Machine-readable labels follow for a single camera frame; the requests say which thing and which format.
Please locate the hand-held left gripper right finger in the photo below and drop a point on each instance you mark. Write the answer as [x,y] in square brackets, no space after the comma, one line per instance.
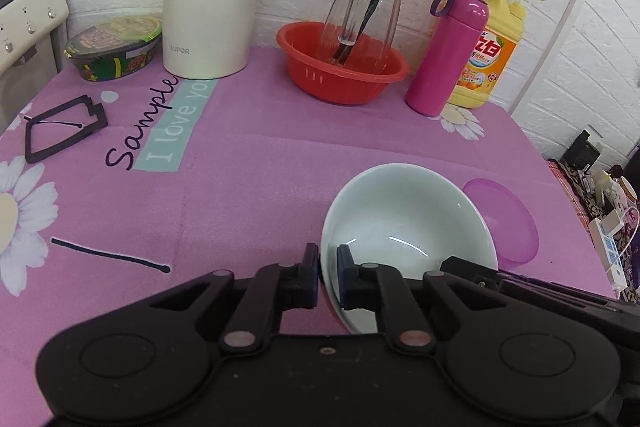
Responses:
[342,279]

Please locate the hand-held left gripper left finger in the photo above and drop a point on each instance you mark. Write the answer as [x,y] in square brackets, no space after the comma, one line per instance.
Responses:
[312,279]

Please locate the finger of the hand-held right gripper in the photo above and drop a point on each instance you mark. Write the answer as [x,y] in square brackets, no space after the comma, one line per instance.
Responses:
[465,268]

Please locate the red bowl white inside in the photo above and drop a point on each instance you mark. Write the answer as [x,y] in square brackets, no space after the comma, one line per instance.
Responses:
[405,212]

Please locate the purple plastic bowl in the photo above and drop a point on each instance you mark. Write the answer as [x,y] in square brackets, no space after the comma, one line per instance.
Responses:
[510,227]

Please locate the white power strip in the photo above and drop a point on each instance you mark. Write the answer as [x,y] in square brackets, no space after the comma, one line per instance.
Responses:
[612,247]

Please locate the pink floral tablecloth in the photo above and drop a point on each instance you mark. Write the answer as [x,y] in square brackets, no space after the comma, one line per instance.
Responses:
[225,207]

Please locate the black box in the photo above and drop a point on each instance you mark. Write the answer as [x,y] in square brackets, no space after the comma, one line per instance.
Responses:
[582,152]

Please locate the red plastic basket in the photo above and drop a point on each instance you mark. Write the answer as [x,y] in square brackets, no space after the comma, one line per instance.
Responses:
[340,82]

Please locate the pink thermos bottle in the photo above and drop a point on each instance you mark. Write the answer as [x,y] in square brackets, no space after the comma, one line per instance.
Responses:
[445,57]

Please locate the yellow dish soap bottle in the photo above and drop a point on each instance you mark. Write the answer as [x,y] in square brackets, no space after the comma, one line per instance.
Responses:
[492,57]

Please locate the glass pitcher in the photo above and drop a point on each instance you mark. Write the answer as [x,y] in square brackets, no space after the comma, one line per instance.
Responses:
[385,7]

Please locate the black stirring stick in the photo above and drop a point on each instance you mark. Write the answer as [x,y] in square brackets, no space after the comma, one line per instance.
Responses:
[372,7]

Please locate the instant noodle bowl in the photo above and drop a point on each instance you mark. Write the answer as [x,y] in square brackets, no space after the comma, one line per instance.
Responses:
[115,47]

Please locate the white water dispenser with screen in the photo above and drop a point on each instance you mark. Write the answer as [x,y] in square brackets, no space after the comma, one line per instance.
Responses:
[25,7]

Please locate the black plastic frame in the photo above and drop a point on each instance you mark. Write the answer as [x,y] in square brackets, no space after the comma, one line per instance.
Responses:
[97,117]

